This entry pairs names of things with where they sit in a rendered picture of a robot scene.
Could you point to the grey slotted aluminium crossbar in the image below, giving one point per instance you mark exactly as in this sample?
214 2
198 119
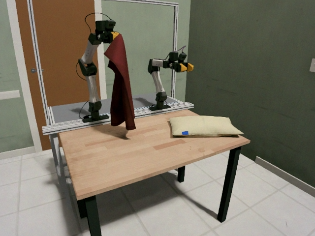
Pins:
77 125

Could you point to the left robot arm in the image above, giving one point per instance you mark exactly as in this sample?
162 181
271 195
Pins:
154 68

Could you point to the cream pillow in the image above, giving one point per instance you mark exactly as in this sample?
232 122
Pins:
202 126

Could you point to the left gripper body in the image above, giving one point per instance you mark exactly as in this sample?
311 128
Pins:
177 66

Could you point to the dark red pillowcase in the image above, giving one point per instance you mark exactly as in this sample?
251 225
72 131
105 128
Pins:
121 103

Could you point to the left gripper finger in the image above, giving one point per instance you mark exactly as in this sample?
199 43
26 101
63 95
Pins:
183 68
190 67

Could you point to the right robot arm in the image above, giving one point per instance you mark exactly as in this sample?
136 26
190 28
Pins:
89 71

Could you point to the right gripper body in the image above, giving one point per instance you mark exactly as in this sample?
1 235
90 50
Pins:
107 37

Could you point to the grey slotted mounting rail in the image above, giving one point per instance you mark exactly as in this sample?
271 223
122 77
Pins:
69 113

